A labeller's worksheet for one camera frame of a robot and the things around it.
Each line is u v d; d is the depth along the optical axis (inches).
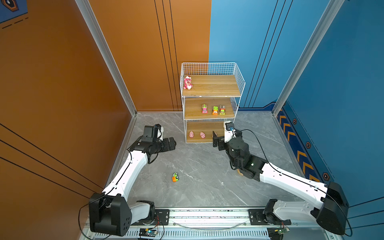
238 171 22.1
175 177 33.4
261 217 28.5
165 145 28.6
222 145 25.8
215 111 33.1
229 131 23.7
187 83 28.4
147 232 27.8
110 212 15.4
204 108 33.4
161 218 29.0
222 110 33.1
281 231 27.4
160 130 26.6
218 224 28.6
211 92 29.1
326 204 15.4
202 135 40.1
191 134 40.3
